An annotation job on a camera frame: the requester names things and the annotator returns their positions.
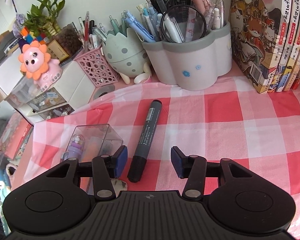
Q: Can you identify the bundle of blue white pens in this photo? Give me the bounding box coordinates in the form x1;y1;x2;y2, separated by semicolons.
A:
122;0;227;43

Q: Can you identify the pink lion toy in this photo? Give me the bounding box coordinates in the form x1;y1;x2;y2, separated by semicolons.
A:
18;40;63;92

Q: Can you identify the pink gift box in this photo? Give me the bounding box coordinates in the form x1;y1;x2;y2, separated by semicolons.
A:
0;116;34;160

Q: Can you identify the white eraser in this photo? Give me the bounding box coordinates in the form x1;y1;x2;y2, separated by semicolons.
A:
110;179;128;193

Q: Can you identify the green egg-shaped pen holder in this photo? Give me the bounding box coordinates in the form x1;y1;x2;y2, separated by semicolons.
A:
102;27;152;84

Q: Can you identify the long dark grey case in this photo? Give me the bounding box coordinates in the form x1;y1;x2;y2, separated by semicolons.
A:
0;30;22;55

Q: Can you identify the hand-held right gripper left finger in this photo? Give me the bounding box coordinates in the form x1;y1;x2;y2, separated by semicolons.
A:
44;145;128;201

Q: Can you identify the pink perforated pen holder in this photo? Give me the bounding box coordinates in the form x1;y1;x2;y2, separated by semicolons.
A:
74;48;120;87

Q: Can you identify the colourful puzzle cube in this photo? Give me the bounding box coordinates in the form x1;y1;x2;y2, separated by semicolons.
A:
20;26;49;45

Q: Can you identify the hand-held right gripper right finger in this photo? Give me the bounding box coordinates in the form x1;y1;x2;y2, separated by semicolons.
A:
170;146;260;200

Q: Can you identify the grey desk grommet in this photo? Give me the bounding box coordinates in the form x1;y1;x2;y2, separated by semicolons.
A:
92;84;115;99

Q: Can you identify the purple hanging charm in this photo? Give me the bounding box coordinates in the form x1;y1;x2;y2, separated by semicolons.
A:
11;12;25;39

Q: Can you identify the blue plush doll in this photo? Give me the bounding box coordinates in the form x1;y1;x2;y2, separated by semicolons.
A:
0;167;13;205

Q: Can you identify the black magnifying glass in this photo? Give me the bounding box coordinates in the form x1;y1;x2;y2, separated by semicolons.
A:
161;5;207;43

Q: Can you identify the pink checkered cloth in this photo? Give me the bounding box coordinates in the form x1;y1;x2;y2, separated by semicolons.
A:
11;74;300;220

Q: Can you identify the white storage box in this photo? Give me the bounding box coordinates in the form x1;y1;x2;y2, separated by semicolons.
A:
0;46;24;90

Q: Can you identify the bundle of teal grey pens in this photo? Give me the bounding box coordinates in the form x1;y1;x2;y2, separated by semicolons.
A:
107;10;130;37

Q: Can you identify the washi tape roll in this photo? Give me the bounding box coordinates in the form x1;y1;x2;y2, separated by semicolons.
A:
134;73;152;83

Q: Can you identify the grey flower-shaped pen holder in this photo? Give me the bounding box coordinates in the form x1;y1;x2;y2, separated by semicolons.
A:
141;21;233;91

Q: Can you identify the white drawer organizer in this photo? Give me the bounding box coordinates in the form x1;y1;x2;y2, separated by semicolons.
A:
12;60;98;124

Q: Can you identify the purple pen with dome cap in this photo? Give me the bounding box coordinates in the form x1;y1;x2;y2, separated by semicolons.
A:
61;133;87;164

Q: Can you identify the grey marker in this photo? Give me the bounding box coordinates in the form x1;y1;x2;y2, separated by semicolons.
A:
127;99;162;183

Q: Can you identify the bundle of red black pens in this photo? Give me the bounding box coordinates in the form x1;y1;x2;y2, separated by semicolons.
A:
76;11;108;53

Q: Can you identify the clear plastic box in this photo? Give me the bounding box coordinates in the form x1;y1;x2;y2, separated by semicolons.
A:
62;124;124;165

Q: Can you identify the lucky bamboo plant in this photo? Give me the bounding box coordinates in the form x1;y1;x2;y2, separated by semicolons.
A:
22;0;65;33

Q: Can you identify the clear lidded storage box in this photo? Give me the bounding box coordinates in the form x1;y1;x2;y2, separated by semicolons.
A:
7;76;44;105

